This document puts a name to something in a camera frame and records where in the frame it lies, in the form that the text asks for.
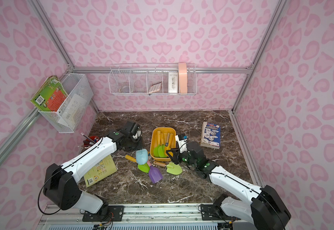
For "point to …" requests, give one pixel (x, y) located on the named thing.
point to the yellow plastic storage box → (154, 142)
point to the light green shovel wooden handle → (155, 150)
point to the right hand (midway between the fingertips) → (168, 151)
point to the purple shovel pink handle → (154, 173)
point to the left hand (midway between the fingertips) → (143, 144)
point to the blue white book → (210, 136)
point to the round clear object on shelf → (125, 89)
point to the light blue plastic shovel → (142, 156)
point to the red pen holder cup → (90, 141)
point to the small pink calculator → (155, 87)
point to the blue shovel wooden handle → (167, 140)
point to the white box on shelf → (173, 82)
